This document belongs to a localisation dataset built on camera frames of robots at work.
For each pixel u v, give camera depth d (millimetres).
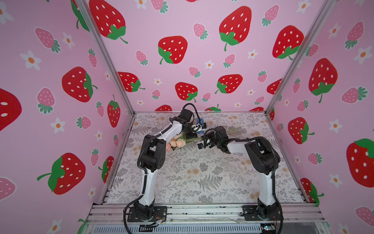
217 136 820
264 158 545
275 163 564
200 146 878
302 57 862
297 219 732
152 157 563
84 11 689
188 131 864
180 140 954
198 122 873
